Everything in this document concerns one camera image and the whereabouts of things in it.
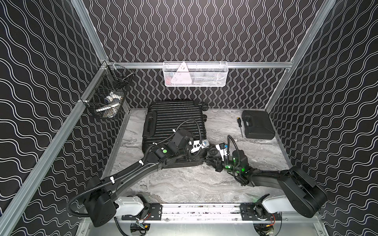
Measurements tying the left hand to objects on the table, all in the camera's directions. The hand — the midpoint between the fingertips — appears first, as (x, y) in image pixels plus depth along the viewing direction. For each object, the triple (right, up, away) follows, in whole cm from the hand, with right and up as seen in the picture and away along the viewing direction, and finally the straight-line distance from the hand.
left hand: (195, 139), depth 76 cm
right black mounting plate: (+27, -32, -10) cm, 43 cm away
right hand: (+7, -12, +7) cm, 16 cm away
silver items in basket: (-48, +21, +10) cm, 53 cm away
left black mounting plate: (-20, -37, -2) cm, 42 cm away
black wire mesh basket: (-52, +25, +11) cm, 59 cm away
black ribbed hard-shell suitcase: (-18, +12, +9) cm, 23 cm away
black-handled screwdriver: (+35, +8, +34) cm, 49 cm away
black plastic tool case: (+46, +8, +29) cm, 55 cm away
